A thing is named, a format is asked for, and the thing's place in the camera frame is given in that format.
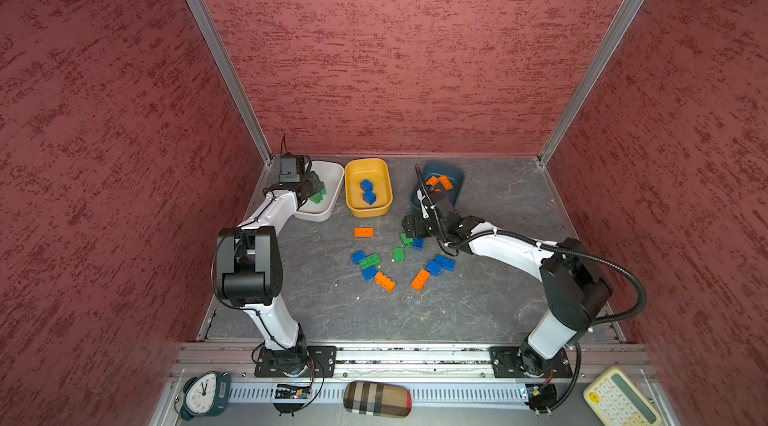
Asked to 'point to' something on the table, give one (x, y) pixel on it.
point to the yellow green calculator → (616, 401)
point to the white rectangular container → (331, 173)
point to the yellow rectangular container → (377, 170)
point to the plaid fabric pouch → (376, 398)
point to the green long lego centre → (399, 255)
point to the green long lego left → (370, 261)
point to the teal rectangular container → (437, 169)
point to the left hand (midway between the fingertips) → (314, 186)
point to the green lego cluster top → (318, 197)
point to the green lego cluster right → (407, 242)
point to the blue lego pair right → (439, 263)
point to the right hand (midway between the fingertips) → (414, 225)
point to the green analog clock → (206, 394)
